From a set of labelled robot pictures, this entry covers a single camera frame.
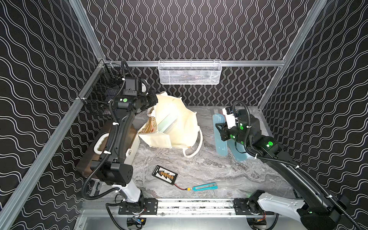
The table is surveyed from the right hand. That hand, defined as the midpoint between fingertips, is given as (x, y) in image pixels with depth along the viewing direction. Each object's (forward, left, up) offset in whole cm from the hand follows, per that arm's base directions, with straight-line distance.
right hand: (218, 122), depth 70 cm
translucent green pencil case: (-6, -3, -13) cm, 14 cm away
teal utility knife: (-21, +5, -32) cm, 38 cm away
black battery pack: (-15, +28, -30) cm, 44 cm away
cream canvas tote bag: (+11, +18, -24) cm, 32 cm away
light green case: (+18, +30, -22) cm, 42 cm away
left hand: (+13, +31, +7) cm, 34 cm away
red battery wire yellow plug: (-22, +15, -31) cm, 41 cm away
